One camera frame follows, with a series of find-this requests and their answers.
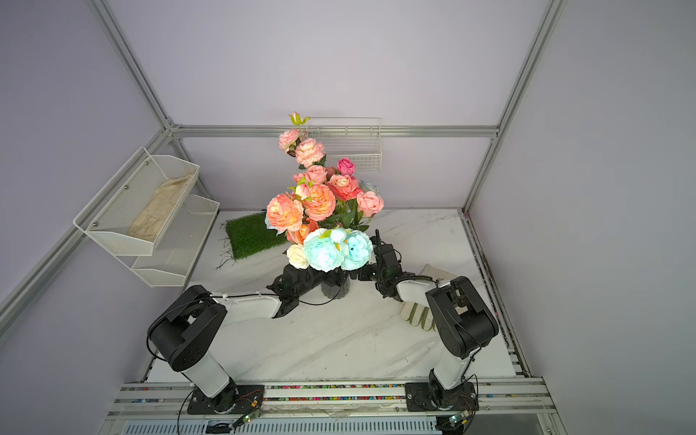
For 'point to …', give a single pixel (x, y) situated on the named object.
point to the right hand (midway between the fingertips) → (357, 268)
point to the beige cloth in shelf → (160, 208)
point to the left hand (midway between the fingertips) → (344, 262)
